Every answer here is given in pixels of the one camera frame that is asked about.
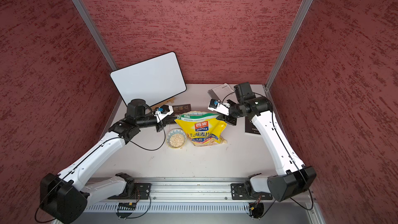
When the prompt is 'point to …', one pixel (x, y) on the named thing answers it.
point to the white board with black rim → (151, 80)
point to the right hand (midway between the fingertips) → (219, 115)
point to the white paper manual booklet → (224, 92)
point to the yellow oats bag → (202, 127)
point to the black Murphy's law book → (249, 126)
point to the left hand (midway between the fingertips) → (174, 118)
